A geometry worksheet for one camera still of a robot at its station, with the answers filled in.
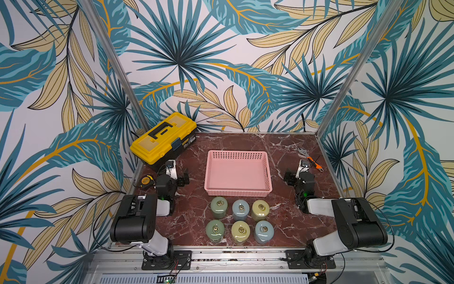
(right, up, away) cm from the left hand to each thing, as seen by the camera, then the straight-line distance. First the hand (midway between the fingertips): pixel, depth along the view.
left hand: (178, 169), depth 92 cm
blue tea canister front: (+41, -24, -19) cm, 51 cm away
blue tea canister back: (+32, -16, -14) cm, 38 cm away
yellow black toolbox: (-7, +16, 0) cm, 17 cm away
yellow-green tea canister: (+41, -16, -13) cm, 45 cm away
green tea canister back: (+22, -15, -13) cm, 29 cm away
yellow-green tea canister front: (+31, -24, -19) cm, 44 cm away
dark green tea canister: (+21, -23, -19) cm, 37 cm away
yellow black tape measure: (-16, -6, 0) cm, 17 cm away
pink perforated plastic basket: (+31, -2, +3) cm, 31 cm away
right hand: (+63, 0, 0) cm, 63 cm away
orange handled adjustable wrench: (+72, +8, +17) cm, 75 cm away
